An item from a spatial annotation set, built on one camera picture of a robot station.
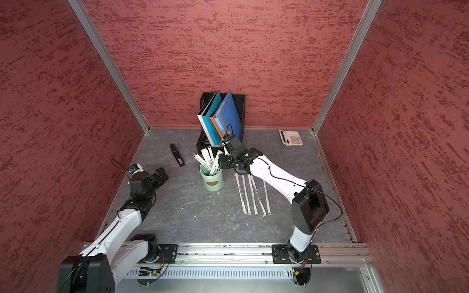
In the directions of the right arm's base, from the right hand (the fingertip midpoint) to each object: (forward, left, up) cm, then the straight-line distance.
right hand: (221, 164), depth 83 cm
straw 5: (-11, -22, -17) cm, 30 cm away
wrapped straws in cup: (+3, +6, -3) cm, 7 cm away
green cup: (-5, +5, -9) cm, 11 cm away
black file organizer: (+40, -10, +6) cm, 41 cm away
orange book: (+18, +1, +7) cm, 19 cm away
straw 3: (-7, -15, -18) cm, 24 cm away
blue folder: (+34, -2, -2) cm, 34 cm away
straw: (-7, -8, -17) cm, 20 cm away
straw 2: (-9, -11, -17) cm, 22 cm away
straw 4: (-8, -17, -18) cm, 26 cm away
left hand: (-2, +32, -6) cm, 33 cm away
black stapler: (+17, +28, -15) cm, 36 cm away
